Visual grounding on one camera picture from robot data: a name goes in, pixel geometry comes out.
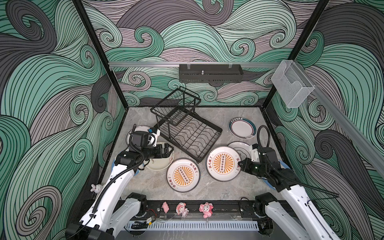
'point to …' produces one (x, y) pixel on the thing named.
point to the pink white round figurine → (181, 209)
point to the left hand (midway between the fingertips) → (166, 147)
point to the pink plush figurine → (206, 208)
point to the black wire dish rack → (177, 120)
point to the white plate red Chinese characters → (151, 136)
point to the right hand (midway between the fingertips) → (238, 163)
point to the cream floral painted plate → (159, 164)
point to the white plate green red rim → (242, 128)
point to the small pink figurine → (165, 206)
